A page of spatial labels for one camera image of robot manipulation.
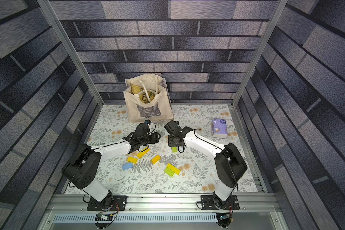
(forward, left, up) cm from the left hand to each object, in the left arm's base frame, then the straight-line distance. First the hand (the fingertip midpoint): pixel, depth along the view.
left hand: (158, 134), depth 91 cm
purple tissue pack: (+7, -42, -2) cm, 43 cm away
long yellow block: (-10, +11, -7) cm, 17 cm away
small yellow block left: (-13, +17, -10) cm, 23 cm away
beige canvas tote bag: (+22, +8, +13) cm, 26 cm away
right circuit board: (-42, -37, -12) cm, 58 cm away
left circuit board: (-43, +27, -10) cm, 52 cm away
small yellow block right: (-13, +1, -9) cm, 16 cm away
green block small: (-7, -11, -7) cm, 14 cm away
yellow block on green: (-19, -10, -8) cm, 23 cm away
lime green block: (-21, -8, -8) cm, 24 cm away
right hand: (-4, -10, -1) cm, 10 cm away
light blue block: (-18, +19, -9) cm, 27 cm away
